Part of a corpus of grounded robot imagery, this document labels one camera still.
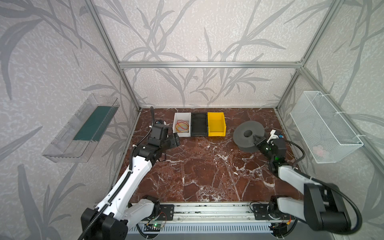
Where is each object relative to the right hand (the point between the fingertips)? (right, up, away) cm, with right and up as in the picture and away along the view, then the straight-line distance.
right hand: (253, 130), depth 88 cm
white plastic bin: (-45, +8, +20) cm, 50 cm away
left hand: (-45, -1, -9) cm, 46 cm away
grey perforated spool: (-5, -3, +5) cm, 7 cm away
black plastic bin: (-33, +2, +18) cm, 37 cm away
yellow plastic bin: (-20, +4, +19) cm, 28 cm away
